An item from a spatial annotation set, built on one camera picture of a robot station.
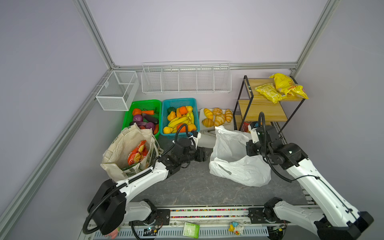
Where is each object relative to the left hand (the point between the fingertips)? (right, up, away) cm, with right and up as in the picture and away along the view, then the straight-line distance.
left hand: (208, 152), depth 77 cm
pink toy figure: (-45, -36, -9) cm, 58 cm away
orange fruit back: (-17, +25, +35) cm, 46 cm away
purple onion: (-51, +19, +33) cm, 64 cm away
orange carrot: (-43, +24, +38) cm, 62 cm away
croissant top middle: (+9, +25, +38) cm, 47 cm away
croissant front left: (+1, +16, +31) cm, 35 cm away
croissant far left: (+2, +23, +38) cm, 45 cm away
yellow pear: (-26, +21, +34) cm, 48 cm away
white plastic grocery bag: (+14, -6, +12) cm, 19 cm away
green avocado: (-27, +27, +38) cm, 54 cm away
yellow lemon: (-12, +28, +39) cm, 50 cm away
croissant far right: (+18, +22, +37) cm, 47 cm away
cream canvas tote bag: (-48, -3, -2) cm, 48 cm away
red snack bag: (-39, -1, +5) cm, 39 cm away
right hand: (+20, +5, -4) cm, 21 cm away
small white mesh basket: (-58, +35, +19) cm, 71 cm away
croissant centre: (+11, +18, +34) cm, 40 cm away
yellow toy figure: (+12, -34, -9) cm, 37 cm away
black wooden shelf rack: (+23, +23, +8) cm, 33 cm away
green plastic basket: (-47, +29, +36) cm, 66 cm away
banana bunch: (-11, +18, +20) cm, 29 cm away
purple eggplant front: (-49, +15, +31) cm, 60 cm away
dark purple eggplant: (-42, +19, +35) cm, 57 cm away
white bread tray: (+1, +7, +25) cm, 26 cm away
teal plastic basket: (-16, +11, +21) cm, 28 cm away
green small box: (-9, -35, -9) cm, 37 cm away
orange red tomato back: (-53, +25, +37) cm, 69 cm away
